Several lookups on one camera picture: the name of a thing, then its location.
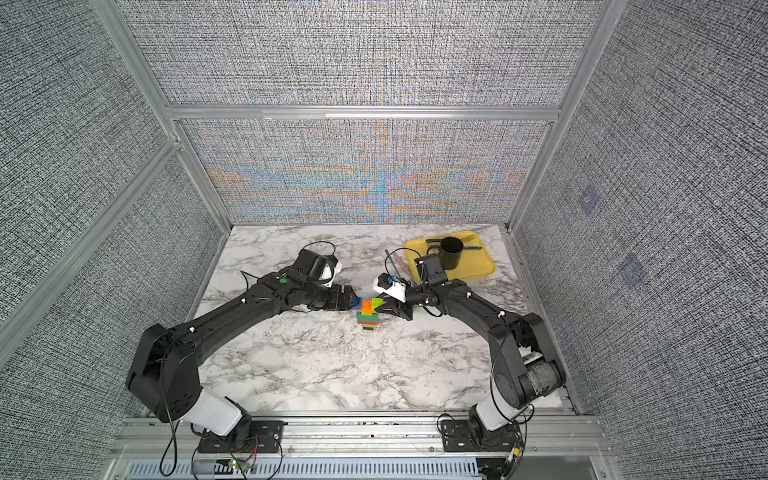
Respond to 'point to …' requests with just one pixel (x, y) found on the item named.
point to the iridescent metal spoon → (391, 260)
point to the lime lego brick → (377, 303)
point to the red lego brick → (368, 323)
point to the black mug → (450, 251)
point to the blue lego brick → (358, 308)
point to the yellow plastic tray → (475, 262)
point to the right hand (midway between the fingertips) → (380, 294)
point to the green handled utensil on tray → (438, 240)
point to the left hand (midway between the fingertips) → (353, 299)
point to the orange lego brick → (366, 307)
